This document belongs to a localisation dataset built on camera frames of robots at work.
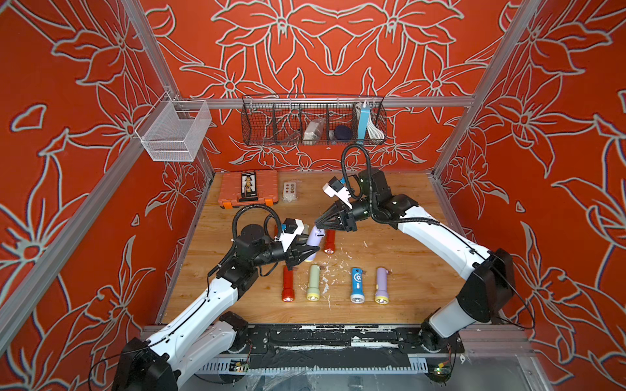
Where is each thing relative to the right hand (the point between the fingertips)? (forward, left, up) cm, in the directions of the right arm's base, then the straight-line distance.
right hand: (316, 227), depth 65 cm
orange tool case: (+36, +40, -24) cm, 59 cm away
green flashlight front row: (-9, +1, -27) cm, 28 cm away
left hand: (-1, +1, -6) cm, 6 cm away
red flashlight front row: (-9, +10, -28) cm, 31 cm away
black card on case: (+37, +31, -22) cm, 53 cm away
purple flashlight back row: (-2, 0, -3) cm, 3 cm away
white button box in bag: (+35, +13, -25) cm, 45 cm away
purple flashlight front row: (-9, -22, -27) cm, 36 cm away
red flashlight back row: (+12, -5, -29) cm, 32 cm away
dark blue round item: (+46, -10, -1) cm, 47 cm away
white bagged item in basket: (+43, +2, +2) cm, 43 cm away
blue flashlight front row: (-9, -14, -27) cm, 32 cm away
